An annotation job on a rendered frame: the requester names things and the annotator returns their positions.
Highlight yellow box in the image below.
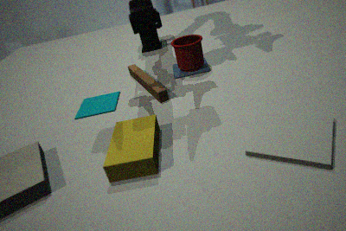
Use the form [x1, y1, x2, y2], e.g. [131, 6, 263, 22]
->
[103, 114, 160, 183]

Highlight brown wooden flat bar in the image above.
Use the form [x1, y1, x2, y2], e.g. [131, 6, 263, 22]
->
[128, 64, 169, 103]

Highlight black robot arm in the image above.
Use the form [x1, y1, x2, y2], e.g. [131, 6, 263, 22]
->
[129, 0, 163, 53]

